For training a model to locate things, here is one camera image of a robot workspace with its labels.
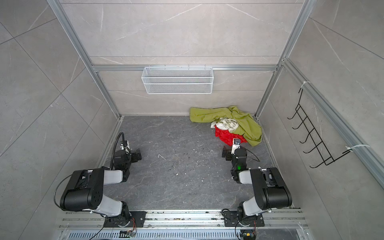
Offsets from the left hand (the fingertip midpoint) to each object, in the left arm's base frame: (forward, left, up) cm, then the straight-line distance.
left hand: (130, 147), depth 94 cm
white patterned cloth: (+13, -63, +5) cm, 65 cm away
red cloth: (+7, -65, -2) cm, 65 cm away
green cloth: (+10, -79, +4) cm, 79 cm away
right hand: (-2, -65, +1) cm, 65 cm away
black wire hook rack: (-14, -95, +26) cm, 100 cm away
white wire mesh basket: (+38, -31, +24) cm, 54 cm away
